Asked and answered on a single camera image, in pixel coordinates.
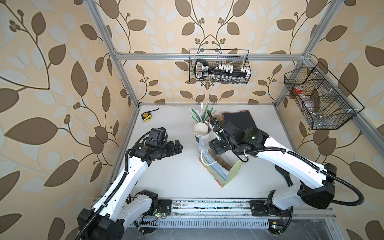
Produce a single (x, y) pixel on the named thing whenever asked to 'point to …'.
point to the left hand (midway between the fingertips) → (174, 147)
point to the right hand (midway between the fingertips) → (215, 142)
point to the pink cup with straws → (203, 115)
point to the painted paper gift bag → (223, 168)
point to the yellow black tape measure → (146, 116)
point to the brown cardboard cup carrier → (219, 159)
